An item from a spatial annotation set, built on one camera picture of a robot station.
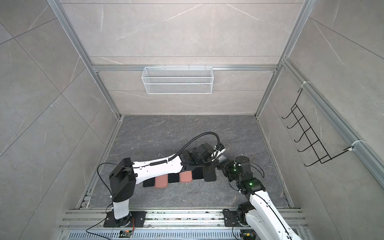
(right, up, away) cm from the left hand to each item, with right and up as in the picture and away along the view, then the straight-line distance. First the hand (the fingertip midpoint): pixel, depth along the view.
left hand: (218, 157), depth 79 cm
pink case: (-18, -13, +7) cm, 23 cm away
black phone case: (-4, -12, +9) cm, 15 cm away
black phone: (-25, -14, +7) cm, 30 cm away
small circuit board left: (-46, -35, -9) cm, 59 cm away
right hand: (0, -3, +2) cm, 3 cm away
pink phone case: (-32, -16, +6) cm, 36 cm away
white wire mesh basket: (-25, +48, +21) cm, 58 cm away
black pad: (-11, -12, +9) cm, 18 cm away
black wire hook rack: (+38, +5, -21) cm, 44 cm away
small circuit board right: (+13, -35, -9) cm, 39 cm away
